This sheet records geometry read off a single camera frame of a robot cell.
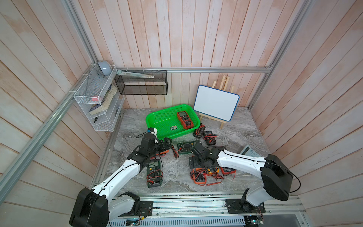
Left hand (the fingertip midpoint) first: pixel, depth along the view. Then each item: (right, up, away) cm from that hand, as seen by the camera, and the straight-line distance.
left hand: (166, 143), depth 84 cm
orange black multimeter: (+19, -18, -3) cm, 26 cm away
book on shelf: (-35, +25, -4) cm, 43 cm away
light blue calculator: (+54, -6, +9) cm, 55 cm away
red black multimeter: (+12, +15, +22) cm, 29 cm away
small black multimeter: (+29, +2, +15) cm, 32 cm away
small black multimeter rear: (+22, +5, +18) cm, 29 cm away
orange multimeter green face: (+1, -3, -10) cm, 10 cm away
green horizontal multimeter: (+13, -4, +10) cm, 17 cm away
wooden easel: (+38, +37, +10) cm, 54 cm away
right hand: (+18, -12, +3) cm, 22 cm away
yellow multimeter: (+28, -16, +1) cm, 33 cm away
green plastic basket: (+3, +14, +27) cm, 31 cm away
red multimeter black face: (+36, -16, 0) cm, 40 cm away
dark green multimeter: (-7, -19, -2) cm, 20 cm away
